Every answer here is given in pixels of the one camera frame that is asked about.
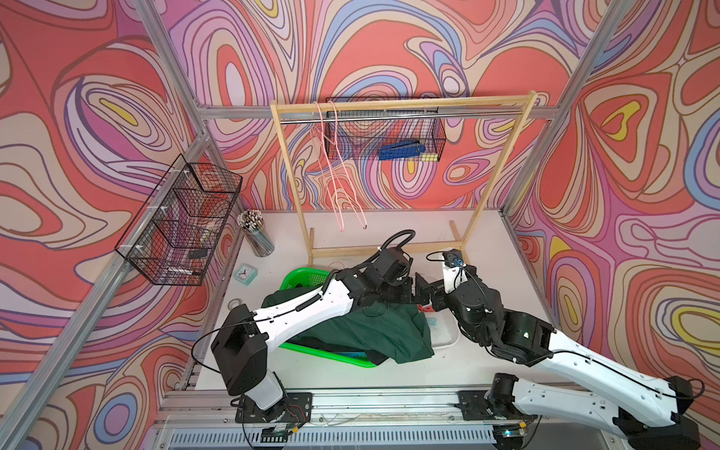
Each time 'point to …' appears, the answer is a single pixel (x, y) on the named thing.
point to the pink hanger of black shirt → (343, 165)
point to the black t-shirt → (374, 357)
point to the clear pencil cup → (256, 232)
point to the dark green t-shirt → (396, 329)
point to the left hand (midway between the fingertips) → (421, 295)
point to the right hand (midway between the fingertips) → (435, 276)
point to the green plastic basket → (297, 277)
